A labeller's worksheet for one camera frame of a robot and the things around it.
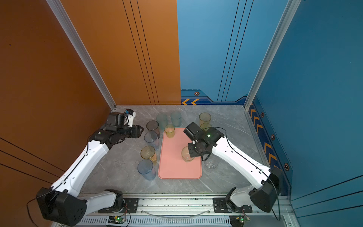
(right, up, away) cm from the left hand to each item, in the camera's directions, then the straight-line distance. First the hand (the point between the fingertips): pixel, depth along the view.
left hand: (140, 126), depth 80 cm
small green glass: (+15, -5, +20) cm, 26 cm away
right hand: (+31, -13, -6) cm, 34 cm away
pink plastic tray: (+17, -24, +7) cm, 31 cm away
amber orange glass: (+4, -16, +4) cm, 17 cm away
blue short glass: (+4, -9, +12) cm, 15 cm away
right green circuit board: (+52, -47, -10) cm, 71 cm away
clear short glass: (+42, -24, +7) cm, 49 cm away
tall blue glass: (+4, -22, -3) cm, 23 cm away
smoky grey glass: (+5, 0, +11) cm, 12 cm away
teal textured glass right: (+19, +5, +22) cm, 30 cm away
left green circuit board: (-9, -47, -9) cm, 49 cm away
